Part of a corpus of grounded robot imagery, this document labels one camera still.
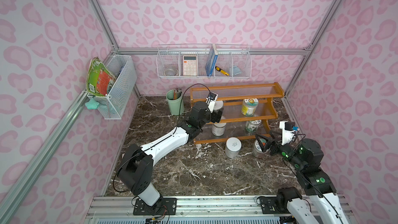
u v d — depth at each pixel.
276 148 0.59
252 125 0.92
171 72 0.96
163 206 0.72
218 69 0.97
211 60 0.88
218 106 0.78
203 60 0.98
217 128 0.89
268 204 0.73
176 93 1.00
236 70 1.00
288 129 0.58
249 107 0.83
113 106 0.72
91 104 0.63
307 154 0.50
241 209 0.72
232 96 0.78
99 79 0.73
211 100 0.69
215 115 0.74
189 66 0.93
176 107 1.01
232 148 0.82
